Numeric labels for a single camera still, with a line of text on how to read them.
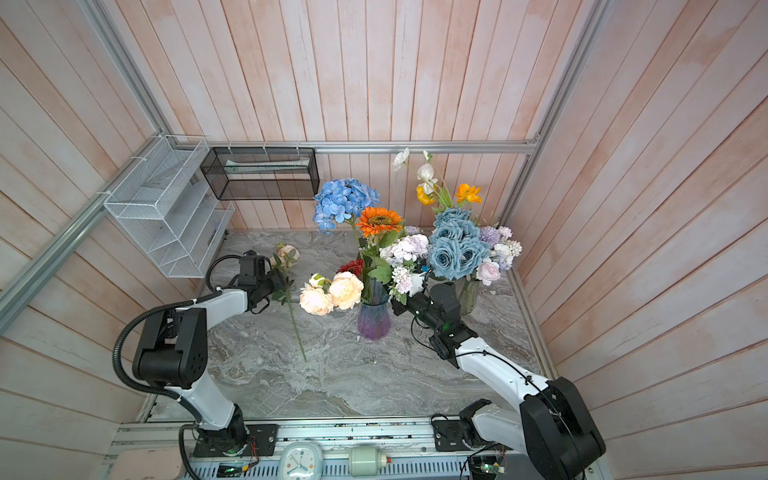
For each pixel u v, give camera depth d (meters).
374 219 0.63
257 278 0.77
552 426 0.41
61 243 0.59
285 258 1.07
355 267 0.75
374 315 0.93
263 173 1.04
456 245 0.65
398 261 0.66
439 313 0.61
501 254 0.75
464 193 0.73
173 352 0.48
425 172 0.81
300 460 0.69
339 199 0.64
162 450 0.70
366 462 0.64
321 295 0.57
